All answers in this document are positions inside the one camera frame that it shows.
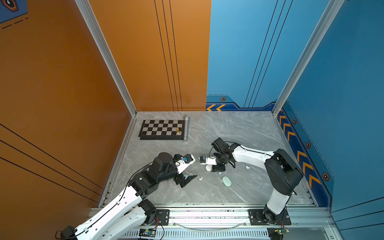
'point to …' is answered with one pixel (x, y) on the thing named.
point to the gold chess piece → (178, 131)
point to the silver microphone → (186, 119)
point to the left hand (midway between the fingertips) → (191, 165)
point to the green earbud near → (200, 179)
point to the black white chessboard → (162, 130)
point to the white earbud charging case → (208, 167)
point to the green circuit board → (150, 232)
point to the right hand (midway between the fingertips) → (211, 164)
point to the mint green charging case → (226, 181)
